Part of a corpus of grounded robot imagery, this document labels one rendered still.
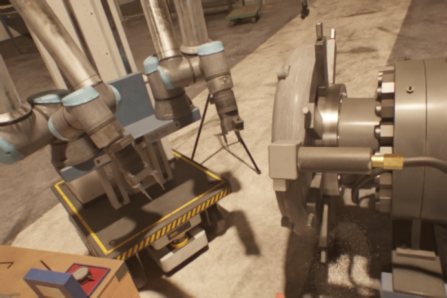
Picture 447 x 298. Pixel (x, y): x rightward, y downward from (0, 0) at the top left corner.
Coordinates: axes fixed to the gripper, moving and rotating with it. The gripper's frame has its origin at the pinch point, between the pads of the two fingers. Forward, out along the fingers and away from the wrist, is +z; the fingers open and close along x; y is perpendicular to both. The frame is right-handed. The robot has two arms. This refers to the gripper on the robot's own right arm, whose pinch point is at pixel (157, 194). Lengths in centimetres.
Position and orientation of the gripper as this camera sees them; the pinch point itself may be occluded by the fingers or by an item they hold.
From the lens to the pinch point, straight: 112.4
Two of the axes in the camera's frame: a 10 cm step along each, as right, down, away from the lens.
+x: -6.3, 5.8, -5.2
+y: -5.7, 1.2, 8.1
